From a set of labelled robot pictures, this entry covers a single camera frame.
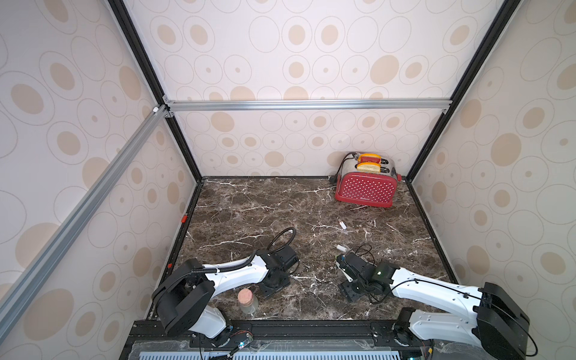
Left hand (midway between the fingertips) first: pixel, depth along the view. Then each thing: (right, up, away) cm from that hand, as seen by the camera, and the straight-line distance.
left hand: (287, 288), depth 83 cm
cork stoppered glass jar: (-12, 0, -11) cm, 17 cm away
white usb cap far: (+24, +21, +18) cm, 37 cm away
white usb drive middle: (+22, +13, +12) cm, 28 cm away
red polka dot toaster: (+34, +42, +14) cm, 56 cm away
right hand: (+22, -1, -1) cm, 22 cm away
